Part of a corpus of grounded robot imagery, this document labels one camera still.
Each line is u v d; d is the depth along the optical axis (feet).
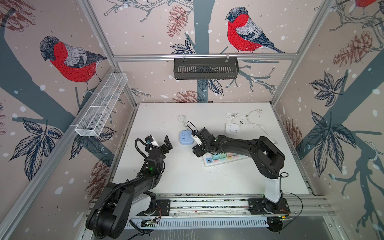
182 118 3.71
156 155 2.15
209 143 2.35
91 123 2.33
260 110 3.74
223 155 2.79
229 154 2.83
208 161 2.87
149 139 2.38
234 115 3.62
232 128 3.38
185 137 3.21
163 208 2.40
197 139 2.55
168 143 2.62
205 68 3.39
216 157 2.79
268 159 1.65
